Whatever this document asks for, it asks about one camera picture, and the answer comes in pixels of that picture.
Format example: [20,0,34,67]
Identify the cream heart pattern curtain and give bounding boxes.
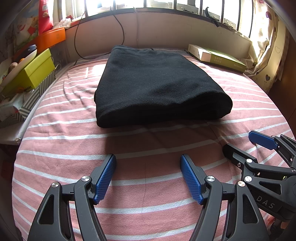
[242,1,290,93]

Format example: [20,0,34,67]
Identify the black pants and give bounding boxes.
[94,45,233,128]

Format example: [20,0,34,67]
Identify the red snack bag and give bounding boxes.
[38,0,54,35]

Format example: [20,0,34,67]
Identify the window frame with bars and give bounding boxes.
[49,1,255,37]

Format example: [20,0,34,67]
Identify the green white flat box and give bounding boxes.
[188,44,246,73]

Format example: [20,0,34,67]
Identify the yellow-green box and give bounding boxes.
[1,48,55,96]

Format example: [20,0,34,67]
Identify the white bowl with fruit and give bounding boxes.
[1,44,37,91]

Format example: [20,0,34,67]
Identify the pink striped bed sheet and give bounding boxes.
[12,49,295,240]

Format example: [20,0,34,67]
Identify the black cable on wall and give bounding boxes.
[73,7,125,60]

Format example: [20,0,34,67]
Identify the grey striped box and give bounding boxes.
[1,71,56,128]

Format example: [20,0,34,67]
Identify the orange box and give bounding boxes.
[14,27,66,60]

